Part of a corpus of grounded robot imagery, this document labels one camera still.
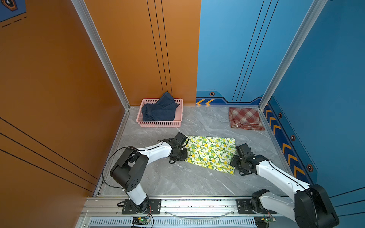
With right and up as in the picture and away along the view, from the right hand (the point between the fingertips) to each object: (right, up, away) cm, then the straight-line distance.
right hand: (231, 164), depth 87 cm
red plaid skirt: (+18, +28, +22) cm, 40 cm away
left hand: (-28, +4, +3) cm, 29 cm away
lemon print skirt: (-10, +6, +4) cm, 13 cm away
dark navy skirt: (-46, +35, +25) cm, 63 cm away
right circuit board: (+11, -24, -16) cm, 31 cm away
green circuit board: (-51, -23, -17) cm, 59 cm away
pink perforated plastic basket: (-35, +25, +15) cm, 46 cm away
